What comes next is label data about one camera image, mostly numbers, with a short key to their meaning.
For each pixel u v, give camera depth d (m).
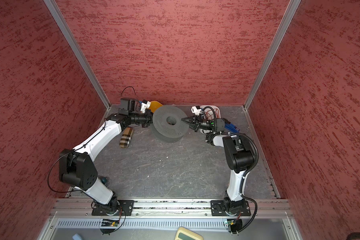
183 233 0.66
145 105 0.78
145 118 0.74
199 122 0.74
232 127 1.01
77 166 0.48
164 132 0.70
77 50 0.87
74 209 0.75
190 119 0.79
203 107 0.82
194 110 0.83
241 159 0.52
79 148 0.47
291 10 0.72
